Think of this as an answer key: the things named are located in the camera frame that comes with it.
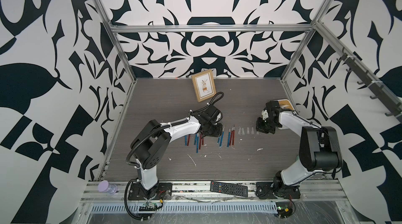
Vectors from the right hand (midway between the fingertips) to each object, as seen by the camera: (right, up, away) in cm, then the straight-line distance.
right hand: (257, 126), depth 94 cm
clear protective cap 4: (0, -3, -2) cm, 4 cm away
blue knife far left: (-42, -7, -2) cm, 43 cm away
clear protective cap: (-10, -3, 0) cm, 11 cm away
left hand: (-22, -1, -6) cm, 23 cm away
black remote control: (-20, -25, -20) cm, 38 cm away
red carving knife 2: (-14, -5, 0) cm, 15 cm away
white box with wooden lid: (+19, +13, +5) cm, 24 cm away
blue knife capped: (-35, -7, -1) cm, 36 cm away
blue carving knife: (-24, -3, -15) cm, 28 cm away
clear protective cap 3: (-3, -3, -1) cm, 4 cm away
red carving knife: (-16, -5, -2) cm, 17 cm away
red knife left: (-40, -7, -3) cm, 41 cm away
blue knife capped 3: (-17, -6, -2) cm, 18 cm away
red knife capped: (-34, -8, -4) cm, 35 cm away
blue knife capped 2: (-21, -5, -2) cm, 22 cm away
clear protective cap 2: (-8, -4, -1) cm, 9 cm away
